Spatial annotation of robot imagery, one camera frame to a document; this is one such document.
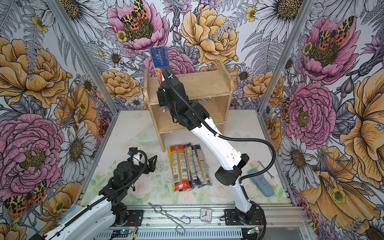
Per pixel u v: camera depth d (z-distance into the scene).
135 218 0.74
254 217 0.66
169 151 0.96
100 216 0.55
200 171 0.87
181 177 0.81
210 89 0.73
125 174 0.62
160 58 0.61
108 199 0.56
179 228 0.72
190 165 0.88
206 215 0.74
